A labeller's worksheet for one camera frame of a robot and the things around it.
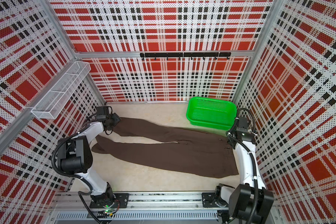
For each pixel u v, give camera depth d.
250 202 0.39
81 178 0.52
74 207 0.73
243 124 0.62
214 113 1.13
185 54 0.89
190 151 0.92
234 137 0.56
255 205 0.36
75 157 0.49
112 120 0.88
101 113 0.75
